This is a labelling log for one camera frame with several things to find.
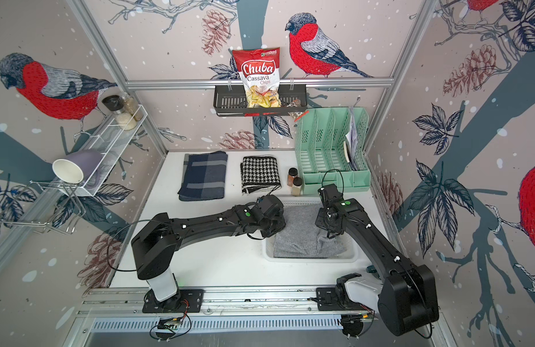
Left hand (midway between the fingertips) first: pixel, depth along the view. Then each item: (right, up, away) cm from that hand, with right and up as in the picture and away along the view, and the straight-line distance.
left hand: (293, 223), depth 81 cm
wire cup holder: (-71, +11, -23) cm, 75 cm away
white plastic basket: (+21, -11, -4) cm, 24 cm away
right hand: (+13, 0, +3) cm, 13 cm away
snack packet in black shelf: (+2, +44, +9) cm, 45 cm away
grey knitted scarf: (+4, -5, -1) cm, 7 cm away
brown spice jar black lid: (+1, +19, +19) cm, 27 cm away
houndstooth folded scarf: (-14, +18, +25) cm, 34 cm away
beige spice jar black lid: (+3, +15, +14) cm, 21 cm away
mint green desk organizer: (+25, +33, +37) cm, 56 cm away
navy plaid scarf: (-43, +17, +27) cm, 53 cm away
